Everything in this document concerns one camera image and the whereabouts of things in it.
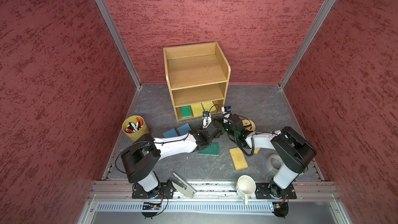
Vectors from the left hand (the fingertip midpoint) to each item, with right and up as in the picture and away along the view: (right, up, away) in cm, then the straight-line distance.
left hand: (213, 129), depth 87 cm
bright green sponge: (-18, +9, +14) cm, 24 cm away
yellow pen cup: (-38, 0, -5) cm, 38 cm away
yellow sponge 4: (+25, -12, 0) cm, 28 cm away
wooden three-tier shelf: (-9, +30, -4) cm, 32 cm away
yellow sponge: (-1, +14, +20) cm, 24 cm away
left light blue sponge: (-26, -4, +7) cm, 28 cm away
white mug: (+16, -27, -11) cm, 33 cm away
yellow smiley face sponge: (+17, +5, -12) cm, 21 cm away
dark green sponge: (0, -12, +1) cm, 12 cm away
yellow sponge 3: (+14, -17, -4) cm, 22 cm away
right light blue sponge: (-18, -2, +8) cm, 20 cm away
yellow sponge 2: (-10, +10, +16) cm, 21 cm away
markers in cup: (-47, +1, 0) cm, 47 cm away
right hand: (+1, +4, +5) cm, 6 cm away
